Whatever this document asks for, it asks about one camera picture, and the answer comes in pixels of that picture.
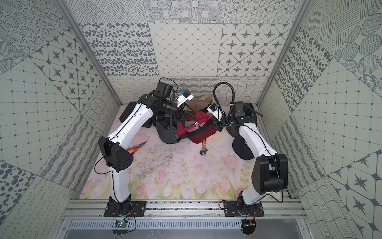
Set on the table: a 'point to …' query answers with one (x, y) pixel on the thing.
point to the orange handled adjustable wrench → (204, 150)
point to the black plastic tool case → (129, 108)
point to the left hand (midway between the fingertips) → (198, 116)
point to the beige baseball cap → (200, 102)
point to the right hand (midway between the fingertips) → (209, 121)
